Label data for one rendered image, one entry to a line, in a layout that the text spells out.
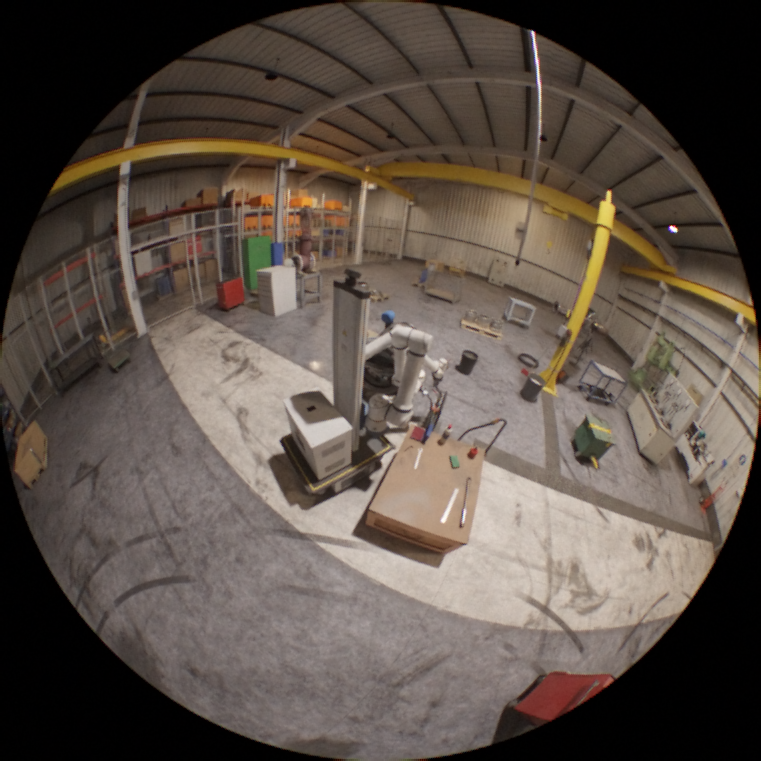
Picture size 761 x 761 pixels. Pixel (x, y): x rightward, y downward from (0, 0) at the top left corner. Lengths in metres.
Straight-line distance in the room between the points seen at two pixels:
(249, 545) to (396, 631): 1.44
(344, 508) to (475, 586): 1.46
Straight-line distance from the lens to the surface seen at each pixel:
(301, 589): 2.16
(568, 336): 4.89
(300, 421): 1.74
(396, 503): 1.80
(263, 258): 9.29
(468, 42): 8.12
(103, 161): 8.66
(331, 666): 2.26
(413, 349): 1.44
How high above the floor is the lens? 2.12
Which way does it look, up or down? 37 degrees down
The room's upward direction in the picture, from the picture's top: 8 degrees clockwise
